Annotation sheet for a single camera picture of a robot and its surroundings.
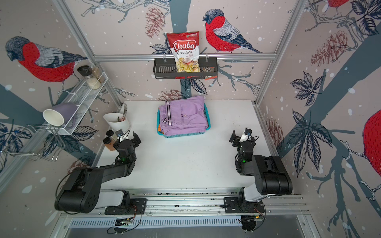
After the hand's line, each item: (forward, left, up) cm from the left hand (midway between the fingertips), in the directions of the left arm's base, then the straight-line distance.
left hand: (129, 132), depth 88 cm
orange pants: (+3, -18, -1) cm, 18 cm away
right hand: (+2, -69, -2) cm, 69 cm away
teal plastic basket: (+6, -45, -9) cm, 47 cm away
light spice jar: (+2, +15, -5) cm, 16 cm away
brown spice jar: (-6, +12, -4) cm, 14 cm away
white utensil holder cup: (+10, +12, -3) cm, 16 cm away
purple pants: (+14, -34, -1) cm, 37 cm away
